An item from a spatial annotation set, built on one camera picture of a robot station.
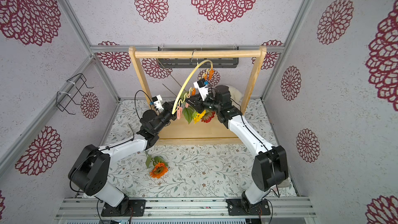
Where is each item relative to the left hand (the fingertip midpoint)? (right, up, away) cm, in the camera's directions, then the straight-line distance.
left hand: (183, 99), depth 76 cm
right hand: (+1, +1, -2) cm, 3 cm away
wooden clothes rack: (+15, -19, +25) cm, 35 cm away
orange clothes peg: (+14, +16, +12) cm, 25 cm away
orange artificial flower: (-13, -35, +5) cm, 37 cm away
